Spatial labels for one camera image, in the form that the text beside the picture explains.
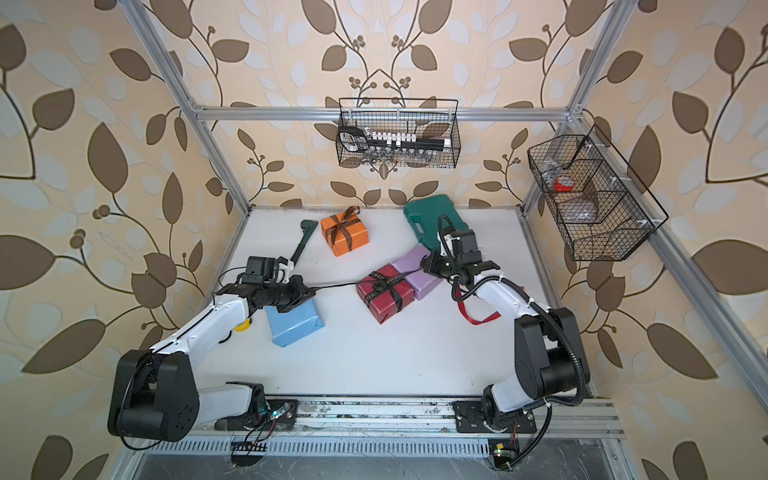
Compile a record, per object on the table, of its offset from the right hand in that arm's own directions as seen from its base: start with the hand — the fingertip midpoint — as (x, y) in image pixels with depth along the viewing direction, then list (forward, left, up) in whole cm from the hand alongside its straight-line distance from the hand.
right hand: (421, 262), depth 89 cm
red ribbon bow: (-12, -14, -12) cm, 22 cm away
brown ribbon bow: (+23, +25, -5) cm, 35 cm away
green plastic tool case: (+29, -4, -9) cm, 31 cm away
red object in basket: (+10, -39, +20) cm, 45 cm away
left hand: (-7, +33, -1) cm, 33 cm away
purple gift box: (+2, +3, -5) cm, 6 cm away
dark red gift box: (-11, +12, -6) cm, 17 cm away
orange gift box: (+17, +20, -5) cm, 27 cm away
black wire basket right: (+3, -45, +20) cm, 49 cm away
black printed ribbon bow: (-4, +14, -3) cm, 15 cm away
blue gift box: (-17, +38, -5) cm, 42 cm away
